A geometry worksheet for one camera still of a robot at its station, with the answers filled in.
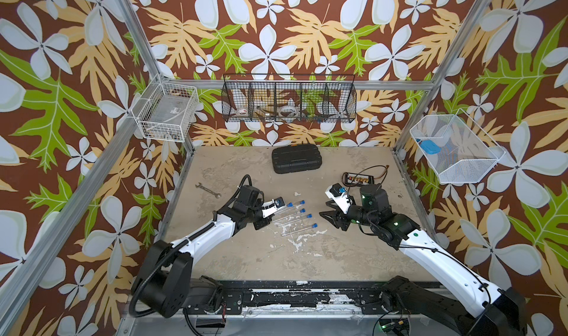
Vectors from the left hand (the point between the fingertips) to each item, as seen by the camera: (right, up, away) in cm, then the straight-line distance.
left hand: (271, 207), depth 88 cm
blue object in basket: (+63, +24, -2) cm, 67 cm away
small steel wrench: (-26, +3, +14) cm, 29 cm away
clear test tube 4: (+10, -11, +3) cm, 15 cm away
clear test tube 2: (+6, -6, +7) cm, 11 cm away
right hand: (+19, +2, -12) cm, 22 cm away
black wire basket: (+8, +47, +10) cm, 49 cm away
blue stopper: (+14, 0, +11) cm, 17 cm away
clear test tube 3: (+8, -7, +5) cm, 12 cm away
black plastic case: (+11, +21, +23) cm, 33 cm away
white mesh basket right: (+71, +22, -6) cm, 75 cm away
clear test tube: (+4, +1, -11) cm, 12 cm away
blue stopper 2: (+13, -3, +8) cm, 16 cm away
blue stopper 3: (+16, -5, +6) cm, 18 cm away
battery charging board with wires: (+46, +12, +20) cm, 52 cm away
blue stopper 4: (+18, -8, +4) cm, 21 cm away
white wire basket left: (-42, +38, -2) cm, 57 cm away
